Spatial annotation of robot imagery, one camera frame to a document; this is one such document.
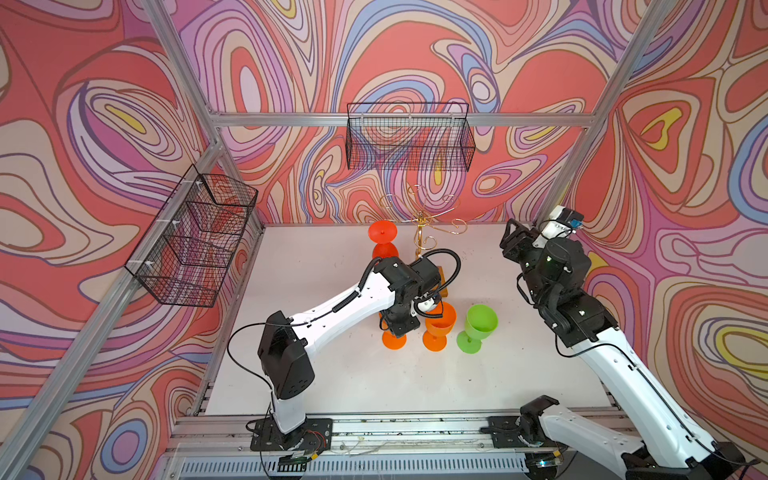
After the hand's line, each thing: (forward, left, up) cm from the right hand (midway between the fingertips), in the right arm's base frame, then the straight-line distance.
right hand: (515, 232), depth 67 cm
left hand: (-12, +26, -22) cm, 36 cm away
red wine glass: (+6, +30, -5) cm, 31 cm away
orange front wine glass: (-9, +29, -36) cm, 48 cm away
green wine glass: (-7, +3, -31) cm, 31 cm away
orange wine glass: (-8, +16, -37) cm, 41 cm away
